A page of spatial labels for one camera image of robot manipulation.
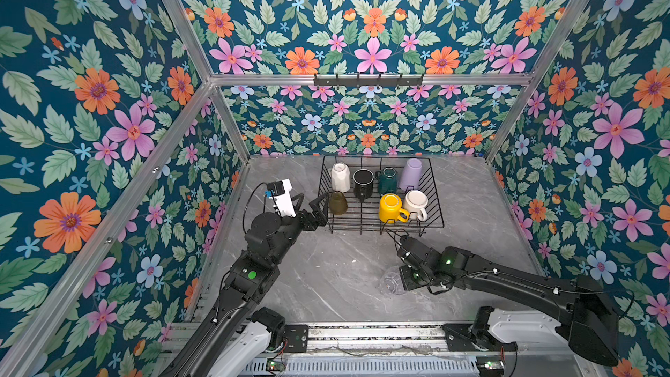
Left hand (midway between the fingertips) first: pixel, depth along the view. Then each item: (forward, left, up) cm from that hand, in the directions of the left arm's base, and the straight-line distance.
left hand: (320, 190), depth 65 cm
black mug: (+20, -13, -23) cm, 33 cm away
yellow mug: (+8, -22, -25) cm, 34 cm away
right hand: (-14, -22, -28) cm, 38 cm away
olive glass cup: (+15, -3, -29) cm, 33 cm away
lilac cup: (+23, -32, -24) cm, 46 cm away
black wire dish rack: (+21, -18, -33) cm, 43 cm away
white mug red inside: (+12, -32, -25) cm, 42 cm away
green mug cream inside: (+20, -22, -22) cm, 38 cm away
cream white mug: (+24, -5, -24) cm, 34 cm away
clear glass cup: (-13, -20, -33) cm, 41 cm away
